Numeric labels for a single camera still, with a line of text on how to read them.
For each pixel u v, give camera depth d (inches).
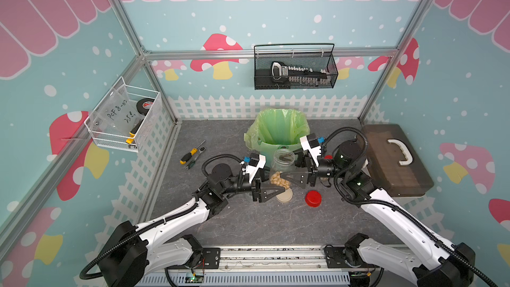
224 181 21.7
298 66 36.2
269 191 23.8
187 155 40.6
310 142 20.8
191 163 39.3
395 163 31.1
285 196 34.6
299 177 21.2
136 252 15.7
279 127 37.0
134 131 25.4
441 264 15.2
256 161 22.5
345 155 19.9
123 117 27.1
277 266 28.8
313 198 34.5
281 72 35.0
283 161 24.5
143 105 31.4
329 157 22.5
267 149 30.5
